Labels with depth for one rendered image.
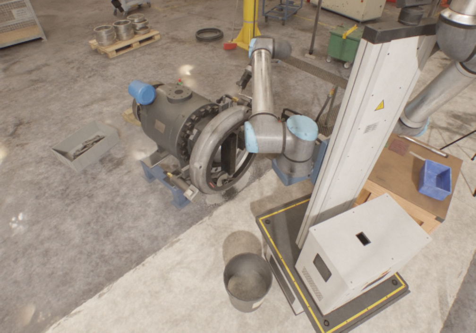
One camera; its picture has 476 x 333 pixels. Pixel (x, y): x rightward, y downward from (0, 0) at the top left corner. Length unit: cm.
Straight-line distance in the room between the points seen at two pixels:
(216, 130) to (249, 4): 380
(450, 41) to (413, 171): 165
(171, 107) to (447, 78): 175
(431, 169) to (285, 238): 137
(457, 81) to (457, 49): 19
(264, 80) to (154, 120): 114
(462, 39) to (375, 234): 95
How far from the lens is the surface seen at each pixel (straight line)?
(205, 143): 176
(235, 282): 202
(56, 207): 301
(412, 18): 106
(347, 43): 486
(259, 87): 138
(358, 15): 751
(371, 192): 239
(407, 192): 237
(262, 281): 203
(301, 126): 121
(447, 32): 105
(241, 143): 190
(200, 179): 187
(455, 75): 122
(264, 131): 119
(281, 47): 162
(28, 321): 257
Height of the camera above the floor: 205
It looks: 45 degrees down
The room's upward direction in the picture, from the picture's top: straight up
